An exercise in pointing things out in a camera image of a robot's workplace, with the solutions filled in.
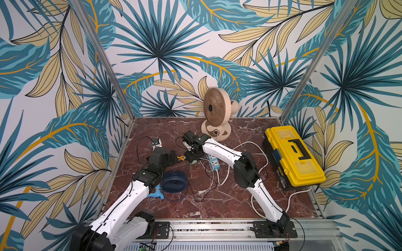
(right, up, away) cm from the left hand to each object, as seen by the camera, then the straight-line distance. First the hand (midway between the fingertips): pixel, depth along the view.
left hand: (166, 155), depth 81 cm
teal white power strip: (+26, -6, +11) cm, 29 cm away
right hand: (+12, -3, +15) cm, 20 cm away
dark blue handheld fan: (+5, -15, -3) cm, 16 cm away
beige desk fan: (+28, +26, +7) cm, 38 cm away
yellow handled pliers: (+6, -4, +15) cm, 17 cm away
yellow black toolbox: (+64, -3, -3) cm, 64 cm away
